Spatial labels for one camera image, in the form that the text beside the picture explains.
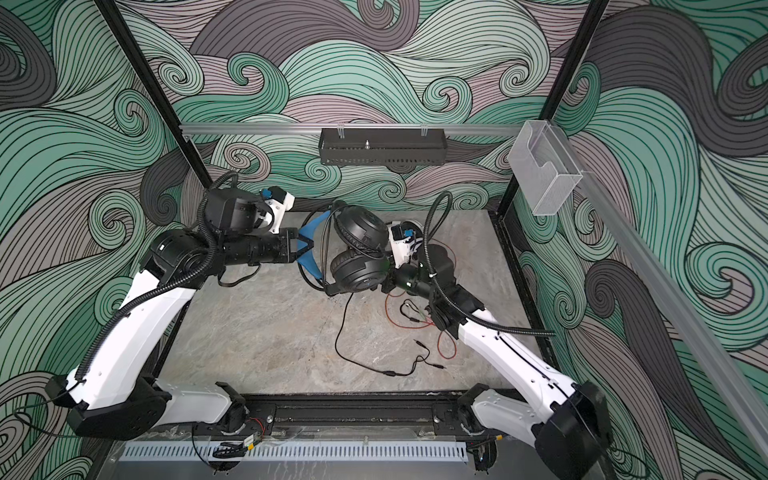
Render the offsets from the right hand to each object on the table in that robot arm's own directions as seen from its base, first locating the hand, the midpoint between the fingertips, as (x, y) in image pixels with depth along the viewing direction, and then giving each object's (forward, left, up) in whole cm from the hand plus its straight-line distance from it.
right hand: (365, 261), depth 69 cm
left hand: (-1, +10, +9) cm, 14 cm away
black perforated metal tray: (+44, -4, +2) cm, 44 cm away
